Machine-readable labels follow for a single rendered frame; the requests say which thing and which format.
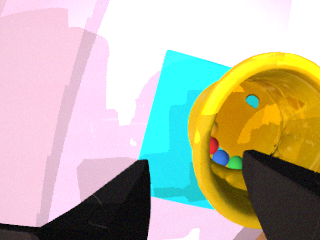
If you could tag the red marble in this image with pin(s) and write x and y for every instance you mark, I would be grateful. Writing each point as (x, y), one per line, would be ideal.
(214, 145)

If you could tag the blue marble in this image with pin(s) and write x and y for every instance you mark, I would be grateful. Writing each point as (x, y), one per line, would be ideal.
(221, 157)

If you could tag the green marble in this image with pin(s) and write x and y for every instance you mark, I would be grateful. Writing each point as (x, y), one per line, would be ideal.
(236, 162)

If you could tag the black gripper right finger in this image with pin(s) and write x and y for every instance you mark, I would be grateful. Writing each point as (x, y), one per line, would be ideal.
(285, 196)

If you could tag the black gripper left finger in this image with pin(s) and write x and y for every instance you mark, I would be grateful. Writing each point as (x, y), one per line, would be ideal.
(119, 211)

